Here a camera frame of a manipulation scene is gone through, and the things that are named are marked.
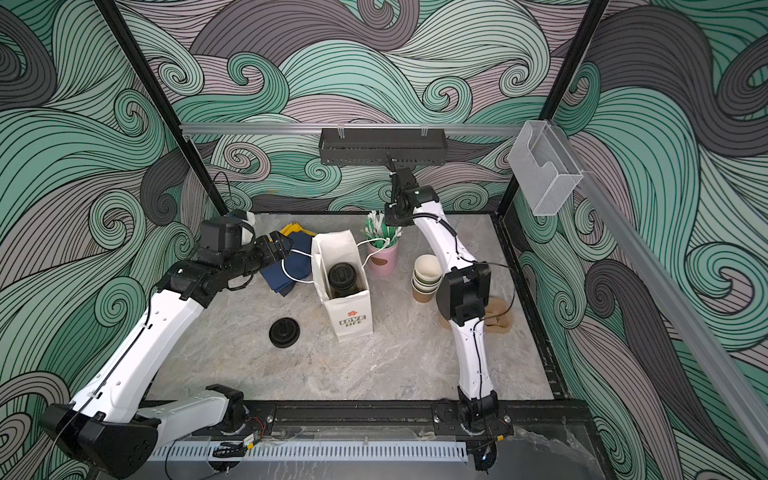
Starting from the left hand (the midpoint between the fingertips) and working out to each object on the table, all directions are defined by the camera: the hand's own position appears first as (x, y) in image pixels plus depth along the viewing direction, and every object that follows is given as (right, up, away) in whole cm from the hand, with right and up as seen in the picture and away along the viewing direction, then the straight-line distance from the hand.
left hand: (284, 243), depth 73 cm
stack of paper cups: (+37, -10, +11) cm, 40 cm away
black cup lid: (+13, -10, +12) cm, 20 cm away
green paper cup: (+14, -11, -6) cm, 19 cm away
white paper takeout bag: (+16, -19, +3) cm, 25 cm away
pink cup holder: (+25, -7, +22) cm, 34 cm away
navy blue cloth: (+1, -7, -4) cm, 8 cm away
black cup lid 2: (-4, -27, +13) cm, 30 cm away
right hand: (+29, +8, +20) cm, 36 cm away
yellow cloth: (-8, +5, +38) cm, 39 cm away
